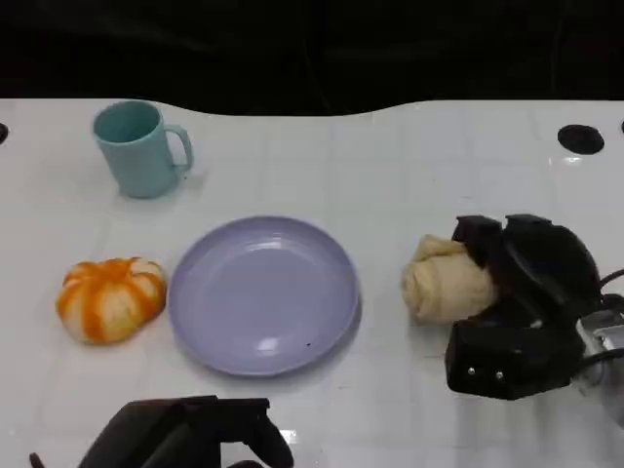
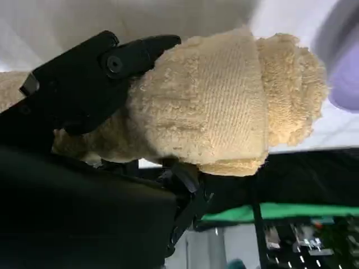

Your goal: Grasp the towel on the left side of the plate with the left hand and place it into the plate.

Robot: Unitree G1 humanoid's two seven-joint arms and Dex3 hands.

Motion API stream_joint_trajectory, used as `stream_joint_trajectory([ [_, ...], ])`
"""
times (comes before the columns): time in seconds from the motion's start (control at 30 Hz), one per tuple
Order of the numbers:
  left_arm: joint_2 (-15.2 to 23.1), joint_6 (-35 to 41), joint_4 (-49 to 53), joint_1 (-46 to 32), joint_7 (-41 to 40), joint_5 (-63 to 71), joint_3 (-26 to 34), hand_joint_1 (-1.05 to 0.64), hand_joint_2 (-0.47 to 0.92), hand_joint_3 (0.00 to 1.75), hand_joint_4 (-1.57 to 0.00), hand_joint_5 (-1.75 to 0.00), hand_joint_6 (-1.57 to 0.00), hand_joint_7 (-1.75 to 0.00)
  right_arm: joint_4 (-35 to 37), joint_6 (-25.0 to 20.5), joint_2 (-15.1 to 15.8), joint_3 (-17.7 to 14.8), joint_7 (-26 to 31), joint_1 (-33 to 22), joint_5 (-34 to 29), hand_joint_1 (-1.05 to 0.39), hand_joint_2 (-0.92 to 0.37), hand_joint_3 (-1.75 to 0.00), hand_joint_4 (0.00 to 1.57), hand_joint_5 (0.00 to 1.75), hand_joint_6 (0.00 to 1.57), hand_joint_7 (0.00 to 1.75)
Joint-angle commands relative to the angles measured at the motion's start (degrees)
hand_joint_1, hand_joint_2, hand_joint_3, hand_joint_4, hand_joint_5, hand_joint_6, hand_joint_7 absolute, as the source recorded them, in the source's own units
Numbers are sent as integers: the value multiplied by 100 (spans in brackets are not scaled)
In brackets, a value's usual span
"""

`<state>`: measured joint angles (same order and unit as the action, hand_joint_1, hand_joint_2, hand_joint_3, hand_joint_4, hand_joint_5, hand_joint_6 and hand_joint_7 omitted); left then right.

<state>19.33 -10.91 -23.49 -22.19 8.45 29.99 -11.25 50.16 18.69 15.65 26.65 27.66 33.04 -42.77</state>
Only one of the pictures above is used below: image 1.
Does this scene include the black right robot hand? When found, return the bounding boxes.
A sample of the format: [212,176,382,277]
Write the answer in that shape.
[450,213,604,332]

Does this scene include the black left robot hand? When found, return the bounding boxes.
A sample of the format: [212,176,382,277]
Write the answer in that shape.
[77,395,295,468]

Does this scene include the beige towel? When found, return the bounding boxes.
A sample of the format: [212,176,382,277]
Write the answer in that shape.
[401,233,498,327]

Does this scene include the orange and white bread roll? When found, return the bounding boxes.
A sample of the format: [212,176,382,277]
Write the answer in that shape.
[56,256,169,345]

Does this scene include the lilac plate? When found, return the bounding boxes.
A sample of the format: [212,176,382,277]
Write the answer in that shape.
[168,215,363,377]

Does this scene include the pale green mug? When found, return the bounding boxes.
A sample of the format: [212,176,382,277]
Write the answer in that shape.
[92,99,195,199]

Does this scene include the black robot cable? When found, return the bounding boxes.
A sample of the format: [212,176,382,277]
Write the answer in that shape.
[598,267,624,294]
[579,346,624,366]

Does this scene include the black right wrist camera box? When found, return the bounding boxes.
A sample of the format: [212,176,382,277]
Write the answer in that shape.
[444,319,586,402]

